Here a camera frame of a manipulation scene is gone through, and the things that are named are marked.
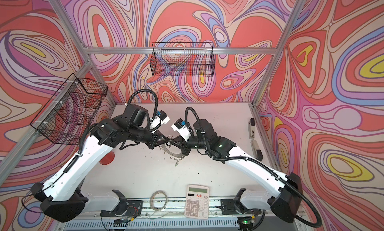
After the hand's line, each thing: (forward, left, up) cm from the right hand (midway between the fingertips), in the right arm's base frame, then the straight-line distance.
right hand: (175, 144), depth 68 cm
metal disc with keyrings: (0, +2, -5) cm, 6 cm away
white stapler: (+26, -49, -22) cm, 60 cm away
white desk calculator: (-19, -9, -23) cm, 32 cm away
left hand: (0, +2, +5) cm, 5 cm away
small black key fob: (+1, +2, +4) cm, 5 cm away
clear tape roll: (-18, +14, -25) cm, 34 cm away
